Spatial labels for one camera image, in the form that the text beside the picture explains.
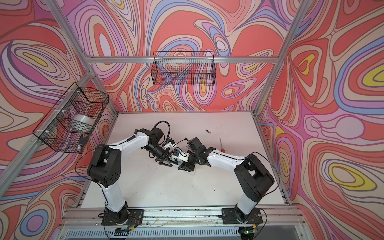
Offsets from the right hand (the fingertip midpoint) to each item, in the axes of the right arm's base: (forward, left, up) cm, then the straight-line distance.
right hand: (183, 165), depth 86 cm
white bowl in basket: (+14, +47, +28) cm, 56 cm away
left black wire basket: (+10, +52, +29) cm, 60 cm away
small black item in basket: (+6, +49, +21) cm, 53 cm away
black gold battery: (+28, -18, -5) cm, 34 cm away
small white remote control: (-2, +1, +9) cm, 10 cm away
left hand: (-1, +4, +5) cm, 7 cm away
